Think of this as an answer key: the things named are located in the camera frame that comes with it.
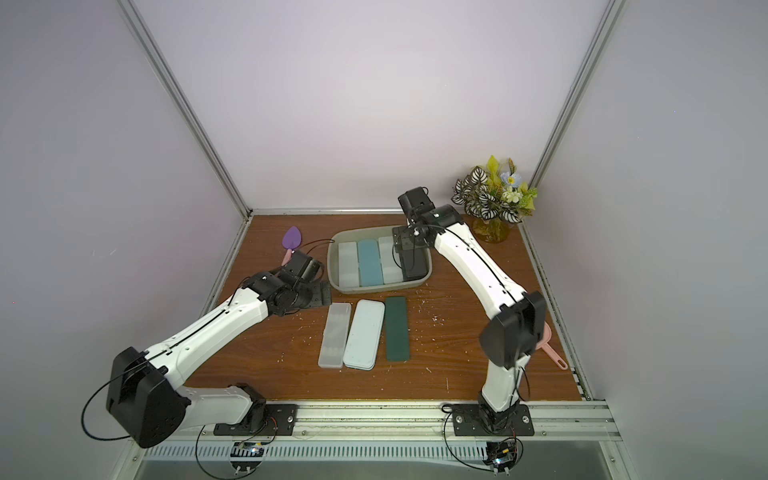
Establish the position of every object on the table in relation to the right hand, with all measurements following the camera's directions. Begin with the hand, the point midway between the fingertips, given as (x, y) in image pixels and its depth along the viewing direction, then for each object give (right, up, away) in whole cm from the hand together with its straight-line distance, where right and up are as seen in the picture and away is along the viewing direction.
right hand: (416, 232), depth 83 cm
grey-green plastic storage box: (-23, -1, +24) cm, 33 cm away
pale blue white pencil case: (-15, -30, +3) cm, 33 cm away
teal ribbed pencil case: (-15, -12, +21) cm, 28 cm away
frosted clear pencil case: (-23, -11, +21) cm, 33 cm away
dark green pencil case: (-5, -29, +5) cm, 30 cm away
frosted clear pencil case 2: (-7, -13, +17) cm, 23 cm away
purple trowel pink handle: (-46, -3, +30) cm, 55 cm away
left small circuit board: (-43, -56, -10) cm, 71 cm away
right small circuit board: (+19, -54, -13) cm, 58 cm away
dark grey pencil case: (+1, -10, +16) cm, 19 cm away
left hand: (-27, -18, 0) cm, 32 cm away
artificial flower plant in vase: (+24, +10, +5) cm, 27 cm away
